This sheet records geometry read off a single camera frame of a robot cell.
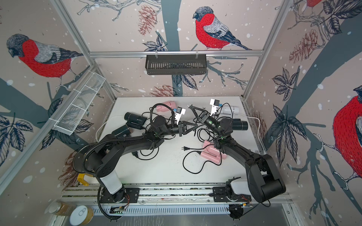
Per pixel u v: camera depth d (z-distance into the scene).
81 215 0.64
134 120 1.02
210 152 0.86
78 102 0.86
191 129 0.73
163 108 0.71
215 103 0.69
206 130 0.70
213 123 0.67
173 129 0.70
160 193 0.75
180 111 0.70
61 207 0.63
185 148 0.90
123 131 0.95
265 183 0.42
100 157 0.47
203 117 0.67
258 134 1.01
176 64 1.06
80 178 0.70
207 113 0.68
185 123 0.71
